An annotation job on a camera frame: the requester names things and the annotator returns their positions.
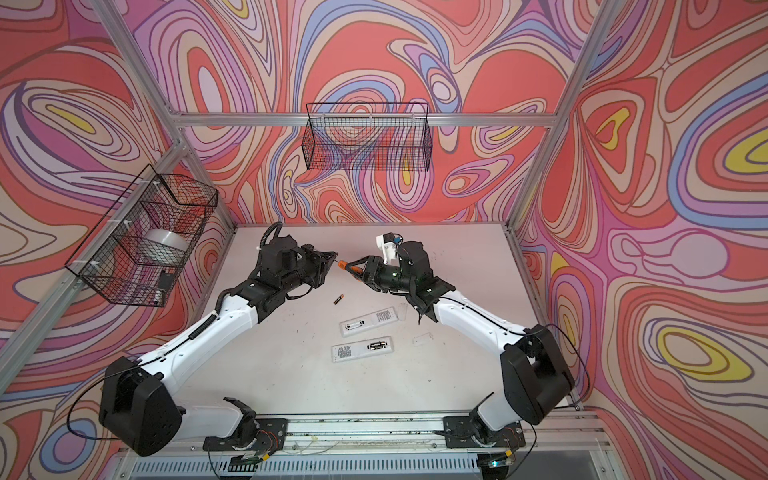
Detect white remote control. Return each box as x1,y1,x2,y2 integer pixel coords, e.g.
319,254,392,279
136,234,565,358
340,307,399,338
332,336,394,363

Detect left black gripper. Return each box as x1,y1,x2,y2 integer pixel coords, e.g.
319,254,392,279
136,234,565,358
278,245,337,297

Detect black wire basket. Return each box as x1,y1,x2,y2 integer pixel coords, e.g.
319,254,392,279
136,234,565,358
301,101,433,172
65,165,219,308

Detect white battery cover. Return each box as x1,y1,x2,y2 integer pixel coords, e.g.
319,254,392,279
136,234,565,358
412,332,434,347
397,302,411,321

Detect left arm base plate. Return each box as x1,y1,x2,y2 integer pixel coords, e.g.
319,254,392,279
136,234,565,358
203,417,288,454

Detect black wire basket back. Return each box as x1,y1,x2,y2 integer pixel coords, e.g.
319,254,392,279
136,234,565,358
301,101,433,172

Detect white tape roll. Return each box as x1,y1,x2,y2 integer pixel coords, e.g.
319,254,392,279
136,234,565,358
144,228,189,251

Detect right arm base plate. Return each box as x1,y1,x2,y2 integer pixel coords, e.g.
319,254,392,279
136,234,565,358
435,414,526,451

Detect orange black screwdriver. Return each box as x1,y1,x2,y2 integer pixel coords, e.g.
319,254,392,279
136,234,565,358
338,261,363,278

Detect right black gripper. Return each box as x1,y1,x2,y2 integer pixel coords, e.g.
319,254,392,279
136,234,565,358
342,253,415,292

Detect small black item in basket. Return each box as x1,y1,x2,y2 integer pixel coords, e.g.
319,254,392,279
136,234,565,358
157,270,175,295

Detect aluminium front rail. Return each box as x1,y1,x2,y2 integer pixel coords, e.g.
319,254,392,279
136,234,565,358
122,410,610,457

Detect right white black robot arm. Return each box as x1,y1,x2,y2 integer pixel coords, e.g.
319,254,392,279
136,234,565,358
339,234,575,432

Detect black wire basket left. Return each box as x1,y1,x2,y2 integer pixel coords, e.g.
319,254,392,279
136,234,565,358
65,165,219,308

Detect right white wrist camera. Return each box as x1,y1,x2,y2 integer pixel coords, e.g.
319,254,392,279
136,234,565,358
376,232,402,264

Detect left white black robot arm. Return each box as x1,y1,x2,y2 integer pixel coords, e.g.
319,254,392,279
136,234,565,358
98,222,337,457

